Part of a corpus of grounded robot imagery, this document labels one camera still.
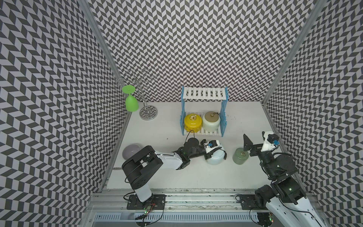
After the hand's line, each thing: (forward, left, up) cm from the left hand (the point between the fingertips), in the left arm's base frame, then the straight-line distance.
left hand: (219, 145), depth 79 cm
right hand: (-1, -14, +12) cm, 19 cm away
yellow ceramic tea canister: (+19, +15, -3) cm, 24 cm away
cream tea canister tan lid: (+20, +2, -3) cm, 20 cm away
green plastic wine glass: (+25, +53, +10) cm, 60 cm away
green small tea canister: (-3, -13, -8) cm, 16 cm away
